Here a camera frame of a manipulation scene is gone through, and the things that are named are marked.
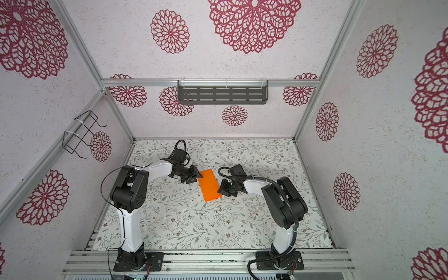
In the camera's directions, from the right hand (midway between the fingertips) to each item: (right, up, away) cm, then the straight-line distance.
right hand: (217, 189), depth 93 cm
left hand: (-10, +4, +6) cm, 12 cm away
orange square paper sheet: (-5, +1, +7) cm, 8 cm away
